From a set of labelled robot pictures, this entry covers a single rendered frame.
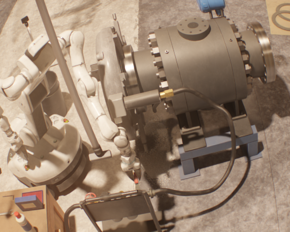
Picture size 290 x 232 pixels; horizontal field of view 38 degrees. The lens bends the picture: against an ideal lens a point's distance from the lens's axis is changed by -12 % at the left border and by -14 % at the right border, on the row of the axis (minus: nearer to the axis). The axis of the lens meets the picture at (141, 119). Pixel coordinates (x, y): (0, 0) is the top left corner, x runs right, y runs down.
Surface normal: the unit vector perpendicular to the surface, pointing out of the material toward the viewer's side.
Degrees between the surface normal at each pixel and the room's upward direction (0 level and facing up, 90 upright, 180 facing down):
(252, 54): 54
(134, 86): 62
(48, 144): 0
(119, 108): 68
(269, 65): 76
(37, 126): 105
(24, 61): 43
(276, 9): 0
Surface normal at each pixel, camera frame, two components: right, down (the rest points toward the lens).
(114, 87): -0.05, 0.18
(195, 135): -0.22, -0.68
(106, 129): -0.66, 0.02
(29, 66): 0.43, -0.27
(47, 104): 0.40, 0.63
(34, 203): 0.13, 0.76
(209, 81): 0.04, 0.48
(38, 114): 0.83, 0.45
